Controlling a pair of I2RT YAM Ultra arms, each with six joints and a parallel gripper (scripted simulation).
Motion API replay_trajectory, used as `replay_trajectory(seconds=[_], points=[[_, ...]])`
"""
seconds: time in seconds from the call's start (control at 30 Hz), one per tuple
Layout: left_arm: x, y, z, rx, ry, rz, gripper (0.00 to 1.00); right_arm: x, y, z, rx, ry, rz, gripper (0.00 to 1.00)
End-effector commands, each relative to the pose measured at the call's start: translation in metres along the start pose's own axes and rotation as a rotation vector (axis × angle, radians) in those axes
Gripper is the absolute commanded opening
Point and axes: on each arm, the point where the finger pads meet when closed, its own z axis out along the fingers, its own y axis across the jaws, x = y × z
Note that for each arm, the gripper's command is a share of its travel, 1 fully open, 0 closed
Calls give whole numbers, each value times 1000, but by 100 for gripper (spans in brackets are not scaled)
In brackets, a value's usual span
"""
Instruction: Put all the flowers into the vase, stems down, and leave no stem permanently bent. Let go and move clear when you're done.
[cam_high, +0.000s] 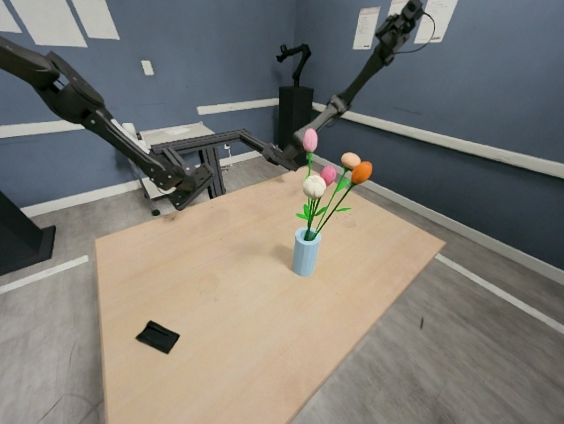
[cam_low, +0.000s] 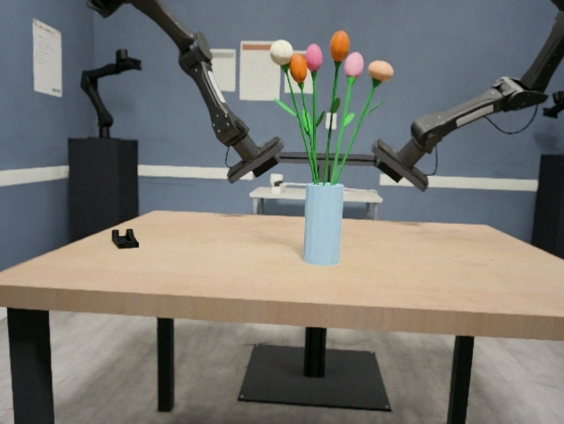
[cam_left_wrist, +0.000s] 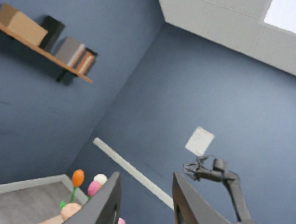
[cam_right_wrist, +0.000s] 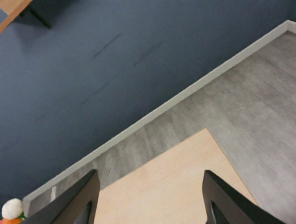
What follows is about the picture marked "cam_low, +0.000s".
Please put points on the orange tulip with green stem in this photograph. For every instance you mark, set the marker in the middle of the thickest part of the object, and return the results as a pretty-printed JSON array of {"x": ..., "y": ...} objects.
[{"x": 298, "y": 72}]

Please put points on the orange flower with green stem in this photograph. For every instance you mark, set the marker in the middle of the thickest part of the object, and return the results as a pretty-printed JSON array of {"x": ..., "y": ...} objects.
[{"x": 339, "y": 50}]

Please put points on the white flower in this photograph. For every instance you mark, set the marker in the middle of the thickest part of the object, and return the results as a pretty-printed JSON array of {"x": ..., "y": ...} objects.
[{"x": 281, "y": 54}]

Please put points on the light blue vase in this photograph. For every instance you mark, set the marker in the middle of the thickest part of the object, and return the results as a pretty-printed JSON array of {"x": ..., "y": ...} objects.
[{"x": 323, "y": 222}]

